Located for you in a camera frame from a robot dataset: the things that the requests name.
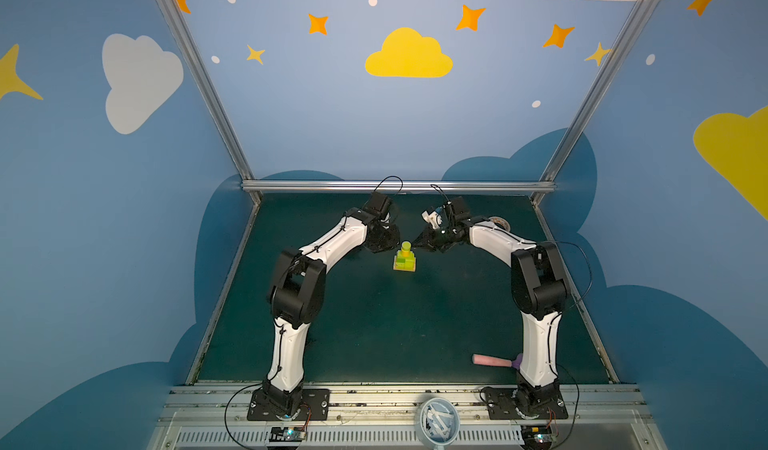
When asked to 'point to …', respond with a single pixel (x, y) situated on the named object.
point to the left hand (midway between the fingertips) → (401, 243)
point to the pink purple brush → (481, 359)
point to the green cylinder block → (406, 246)
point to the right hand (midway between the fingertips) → (413, 242)
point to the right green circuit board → (536, 434)
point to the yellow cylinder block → (406, 254)
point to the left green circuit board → (289, 434)
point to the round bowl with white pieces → (437, 422)
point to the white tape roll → (501, 222)
